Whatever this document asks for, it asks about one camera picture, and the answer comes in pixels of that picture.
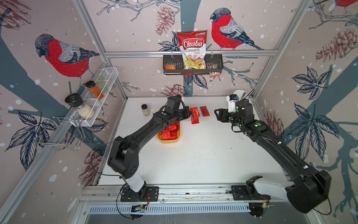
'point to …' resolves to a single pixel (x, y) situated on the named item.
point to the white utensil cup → (241, 94)
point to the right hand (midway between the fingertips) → (218, 109)
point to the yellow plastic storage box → (160, 137)
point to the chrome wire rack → (62, 131)
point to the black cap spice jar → (145, 110)
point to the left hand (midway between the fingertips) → (195, 110)
